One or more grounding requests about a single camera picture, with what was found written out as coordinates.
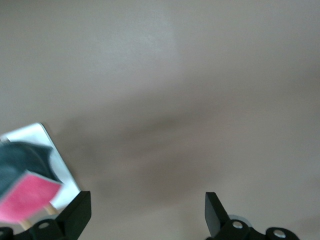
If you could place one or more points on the white base wooden rod rack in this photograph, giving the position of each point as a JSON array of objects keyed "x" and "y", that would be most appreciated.
[{"x": 62, "y": 170}]

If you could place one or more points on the pink and grey towel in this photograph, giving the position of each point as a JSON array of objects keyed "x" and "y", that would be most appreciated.
[{"x": 25, "y": 197}]

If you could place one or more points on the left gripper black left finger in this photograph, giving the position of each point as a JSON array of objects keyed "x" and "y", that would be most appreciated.
[{"x": 75, "y": 220}]

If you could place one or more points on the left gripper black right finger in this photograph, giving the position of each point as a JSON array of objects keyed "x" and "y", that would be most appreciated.
[{"x": 217, "y": 222}]

